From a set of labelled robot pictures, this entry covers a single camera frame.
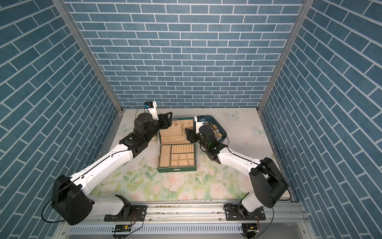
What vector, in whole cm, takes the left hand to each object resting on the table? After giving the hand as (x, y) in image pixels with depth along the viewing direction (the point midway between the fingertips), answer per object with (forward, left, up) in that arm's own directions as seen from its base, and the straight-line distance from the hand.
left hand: (172, 114), depth 76 cm
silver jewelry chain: (+4, -4, -18) cm, 19 cm away
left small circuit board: (-46, +23, -34) cm, 62 cm away
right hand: (-1, -10, -10) cm, 14 cm away
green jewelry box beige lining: (-9, 0, -26) cm, 27 cm away
